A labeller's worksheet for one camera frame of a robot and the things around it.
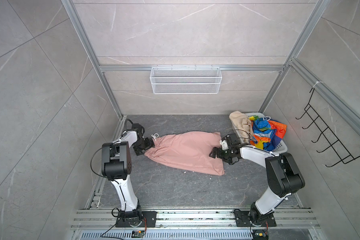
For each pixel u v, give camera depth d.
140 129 0.88
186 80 1.01
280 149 0.92
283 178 0.47
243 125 0.92
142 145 0.86
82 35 0.77
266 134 1.00
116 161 0.53
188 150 0.98
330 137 0.67
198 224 0.73
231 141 0.77
